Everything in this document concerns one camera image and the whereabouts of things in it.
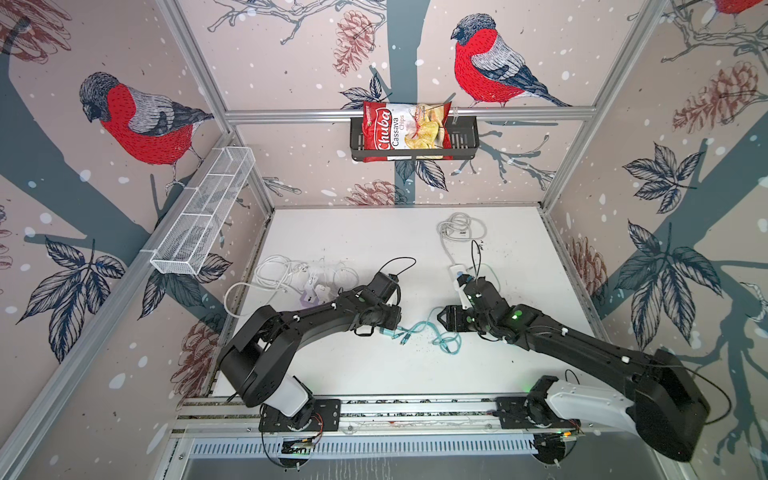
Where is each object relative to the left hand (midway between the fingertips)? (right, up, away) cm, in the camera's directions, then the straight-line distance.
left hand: (397, 318), depth 86 cm
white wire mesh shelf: (-53, +22, -15) cm, 59 cm away
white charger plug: (-22, +8, +1) cm, 24 cm away
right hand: (+12, 0, -4) cm, 13 cm away
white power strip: (+20, +13, +15) cm, 28 cm away
